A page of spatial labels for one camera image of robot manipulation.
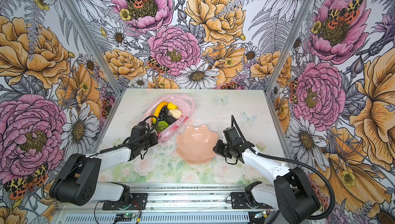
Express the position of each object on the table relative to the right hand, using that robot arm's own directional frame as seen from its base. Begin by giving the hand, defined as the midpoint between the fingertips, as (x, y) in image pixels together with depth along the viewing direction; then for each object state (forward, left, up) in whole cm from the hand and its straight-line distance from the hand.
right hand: (214, 152), depth 85 cm
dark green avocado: (+24, +27, -1) cm, 36 cm away
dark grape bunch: (+28, +31, +1) cm, 42 cm away
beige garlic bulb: (+27, +23, +1) cm, 36 cm away
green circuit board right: (-28, -20, -6) cm, 35 cm away
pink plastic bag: (+30, +16, +5) cm, 35 cm away
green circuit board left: (-27, +42, -4) cm, 50 cm away
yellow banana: (+31, +33, +4) cm, 45 cm away
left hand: (+10, +33, -3) cm, 34 cm away
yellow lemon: (+33, +26, +2) cm, 42 cm away
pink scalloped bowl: (+7, +10, -4) cm, 12 cm away
